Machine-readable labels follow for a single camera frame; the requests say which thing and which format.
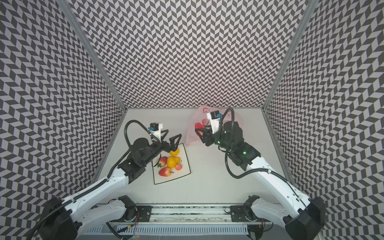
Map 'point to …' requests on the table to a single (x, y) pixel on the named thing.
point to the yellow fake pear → (172, 161)
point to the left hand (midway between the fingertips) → (175, 133)
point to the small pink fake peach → (178, 167)
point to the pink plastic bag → (200, 116)
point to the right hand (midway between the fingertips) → (198, 134)
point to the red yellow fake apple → (165, 172)
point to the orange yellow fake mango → (174, 153)
